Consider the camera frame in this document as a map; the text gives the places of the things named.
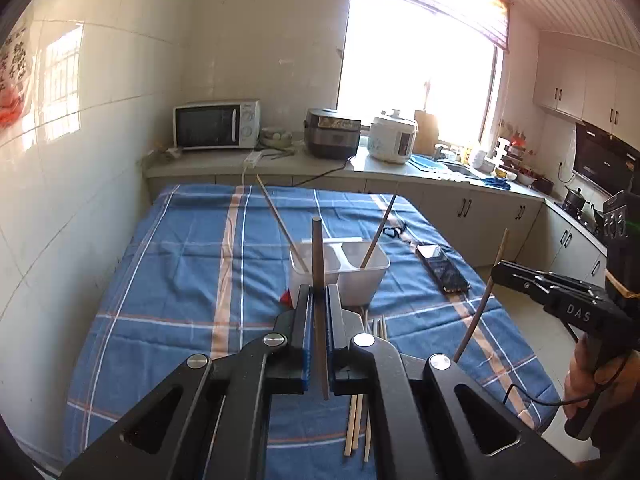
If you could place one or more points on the white microwave oven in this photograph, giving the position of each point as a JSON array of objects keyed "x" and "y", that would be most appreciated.
[{"x": 227, "y": 125}]

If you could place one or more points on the blue plaid tablecloth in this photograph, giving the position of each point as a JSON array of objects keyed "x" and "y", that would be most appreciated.
[{"x": 205, "y": 271}]

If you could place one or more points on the dark rice cooker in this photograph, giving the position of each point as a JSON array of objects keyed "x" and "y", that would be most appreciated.
[{"x": 329, "y": 134}]

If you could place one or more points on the black range hood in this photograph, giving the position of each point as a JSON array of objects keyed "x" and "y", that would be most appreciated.
[{"x": 604, "y": 160}]

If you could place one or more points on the red paper scrap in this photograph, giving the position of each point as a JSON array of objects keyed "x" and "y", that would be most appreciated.
[{"x": 286, "y": 299}]

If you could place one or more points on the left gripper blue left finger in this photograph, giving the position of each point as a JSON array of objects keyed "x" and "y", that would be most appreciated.
[{"x": 208, "y": 419}]

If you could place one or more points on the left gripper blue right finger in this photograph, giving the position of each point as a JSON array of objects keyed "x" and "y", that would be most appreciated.
[{"x": 429, "y": 419}]

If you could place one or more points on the white upper cabinets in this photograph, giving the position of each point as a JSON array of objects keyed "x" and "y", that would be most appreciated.
[{"x": 591, "y": 88}]

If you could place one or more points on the person right hand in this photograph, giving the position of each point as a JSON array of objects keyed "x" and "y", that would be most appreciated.
[{"x": 601, "y": 397}]

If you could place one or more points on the bowl of eggs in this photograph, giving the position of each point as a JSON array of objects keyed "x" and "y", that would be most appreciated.
[{"x": 277, "y": 138}]

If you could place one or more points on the white power strip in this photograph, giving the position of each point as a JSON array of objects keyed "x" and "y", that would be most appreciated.
[{"x": 252, "y": 159}]

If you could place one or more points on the white utensil holder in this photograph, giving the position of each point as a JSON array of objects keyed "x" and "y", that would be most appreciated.
[{"x": 342, "y": 258}]

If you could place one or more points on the white pressure cooker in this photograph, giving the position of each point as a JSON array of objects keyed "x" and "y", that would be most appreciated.
[{"x": 391, "y": 137}]

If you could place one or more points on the wooden cutting board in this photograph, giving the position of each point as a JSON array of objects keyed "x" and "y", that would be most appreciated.
[{"x": 427, "y": 133}]

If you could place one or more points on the black smartphone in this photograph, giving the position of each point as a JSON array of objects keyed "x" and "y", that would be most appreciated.
[{"x": 446, "y": 275}]

